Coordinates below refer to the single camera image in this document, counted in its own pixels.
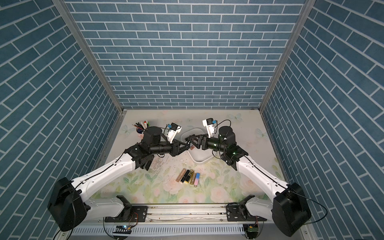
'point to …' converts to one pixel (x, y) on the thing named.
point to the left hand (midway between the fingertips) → (191, 148)
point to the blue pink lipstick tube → (197, 179)
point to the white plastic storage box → (199, 155)
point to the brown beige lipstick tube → (180, 175)
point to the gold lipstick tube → (193, 176)
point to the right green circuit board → (251, 230)
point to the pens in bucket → (142, 126)
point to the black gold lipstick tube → (185, 176)
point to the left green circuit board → (122, 229)
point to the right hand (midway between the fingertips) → (192, 139)
